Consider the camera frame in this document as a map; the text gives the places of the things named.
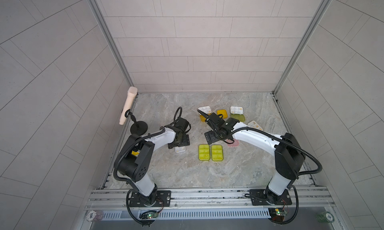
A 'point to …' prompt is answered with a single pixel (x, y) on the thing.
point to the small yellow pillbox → (223, 112)
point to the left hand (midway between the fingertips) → (184, 142)
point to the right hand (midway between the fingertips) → (213, 137)
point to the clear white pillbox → (178, 149)
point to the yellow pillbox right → (254, 124)
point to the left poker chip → (94, 215)
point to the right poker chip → (325, 216)
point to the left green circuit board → (149, 214)
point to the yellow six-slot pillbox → (206, 109)
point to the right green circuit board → (277, 214)
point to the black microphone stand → (138, 127)
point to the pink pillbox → (235, 143)
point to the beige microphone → (132, 92)
